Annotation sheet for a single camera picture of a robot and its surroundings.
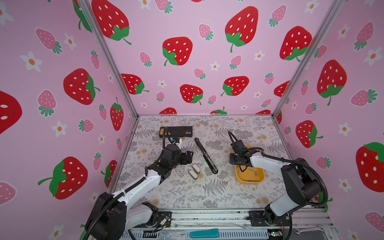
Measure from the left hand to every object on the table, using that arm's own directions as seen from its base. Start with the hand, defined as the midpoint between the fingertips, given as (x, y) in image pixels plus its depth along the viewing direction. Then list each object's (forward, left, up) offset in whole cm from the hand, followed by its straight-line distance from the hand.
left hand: (187, 152), depth 84 cm
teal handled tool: (-37, -13, -13) cm, 41 cm away
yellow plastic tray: (-8, -38, -13) cm, 41 cm away
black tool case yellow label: (+24, +10, -10) cm, 28 cm away
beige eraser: (-9, -3, -11) cm, 14 cm away
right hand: (+2, -28, -11) cm, 30 cm away
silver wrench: (-34, -65, -13) cm, 75 cm away
